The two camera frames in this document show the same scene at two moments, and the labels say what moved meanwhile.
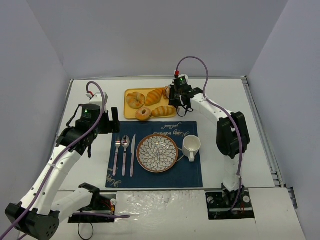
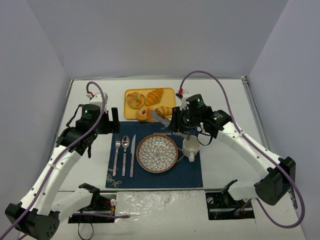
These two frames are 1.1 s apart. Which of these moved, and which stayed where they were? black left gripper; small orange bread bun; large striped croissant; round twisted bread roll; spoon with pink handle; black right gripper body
Moved: small orange bread bun; black right gripper body
Stayed: black left gripper; round twisted bread roll; spoon with pink handle; large striped croissant
